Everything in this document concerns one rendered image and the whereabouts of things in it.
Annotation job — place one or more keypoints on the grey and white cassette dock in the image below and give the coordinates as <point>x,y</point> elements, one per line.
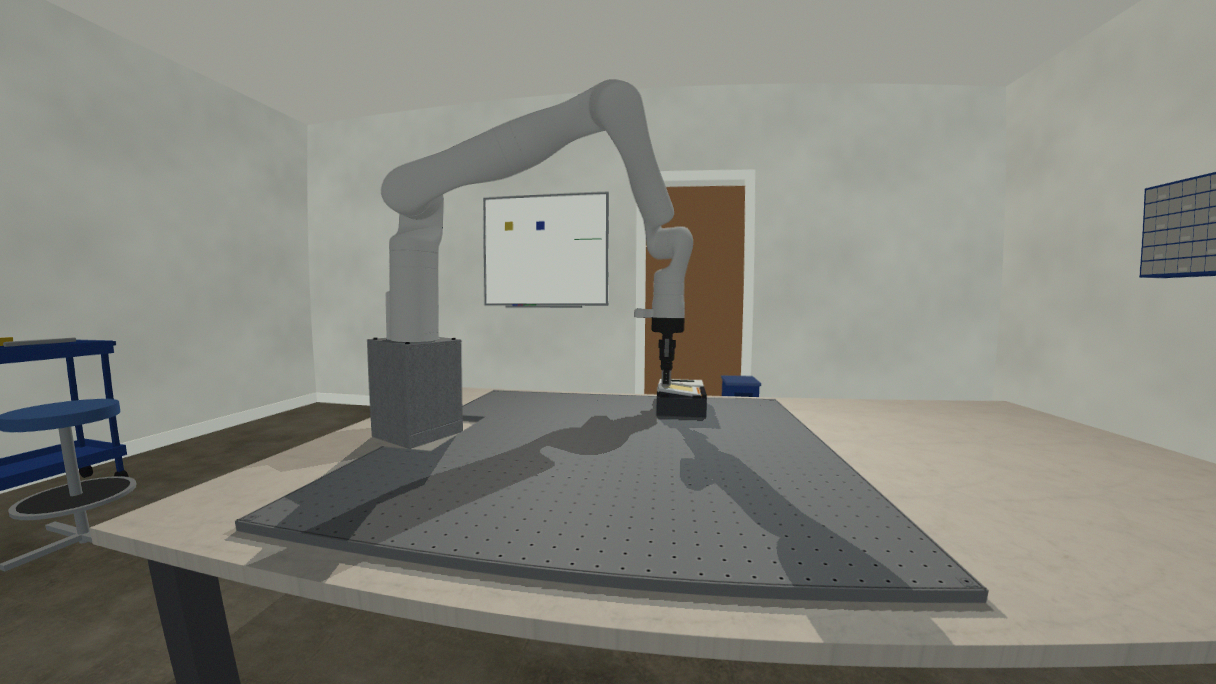
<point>669,404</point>

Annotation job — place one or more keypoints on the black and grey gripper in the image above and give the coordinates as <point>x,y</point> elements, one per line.
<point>667,326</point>

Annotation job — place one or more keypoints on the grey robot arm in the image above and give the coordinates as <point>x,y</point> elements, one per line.
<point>415,190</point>

